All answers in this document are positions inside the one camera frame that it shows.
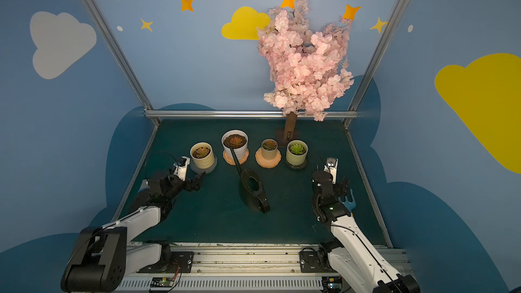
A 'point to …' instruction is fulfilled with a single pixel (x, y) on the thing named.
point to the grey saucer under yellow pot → (207, 169)
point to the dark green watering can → (253, 185)
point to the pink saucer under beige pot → (270, 163)
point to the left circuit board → (161, 282)
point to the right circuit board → (332, 284)
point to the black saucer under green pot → (298, 167)
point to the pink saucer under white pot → (231, 161)
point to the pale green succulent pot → (296, 152)
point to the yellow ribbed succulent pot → (202, 155)
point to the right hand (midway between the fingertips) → (336, 172)
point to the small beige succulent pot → (269, 148)
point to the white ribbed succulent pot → (238, 140)
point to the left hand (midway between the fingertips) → (194, 166)
